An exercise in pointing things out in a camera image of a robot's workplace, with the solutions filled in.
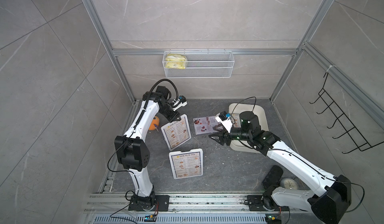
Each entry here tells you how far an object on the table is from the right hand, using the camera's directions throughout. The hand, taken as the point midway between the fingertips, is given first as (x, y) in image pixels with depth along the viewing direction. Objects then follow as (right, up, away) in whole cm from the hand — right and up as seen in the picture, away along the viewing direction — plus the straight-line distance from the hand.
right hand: (213, 131), depth 71 cm
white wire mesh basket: (-7, +42, +29) cm, 52 cm away
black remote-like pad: (+34, -26, +8) cm, 43 cm away
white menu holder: (-17, -10, -1) cm, 20 cm away
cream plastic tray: (+39, +9, +36) cm, 54 cm away
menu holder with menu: (-20, -3, +15) cm, 25 cm away
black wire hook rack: (+58, -3, -13) cm, 59 cm away
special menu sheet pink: (-2, 0, +33) cm, 33 cm away
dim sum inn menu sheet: (-13, -18, +4) cm, 23 cm away
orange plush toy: (-36, +2, +26) cm, 44 cm away
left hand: (-19, +7, +13) cm, 24 cm away
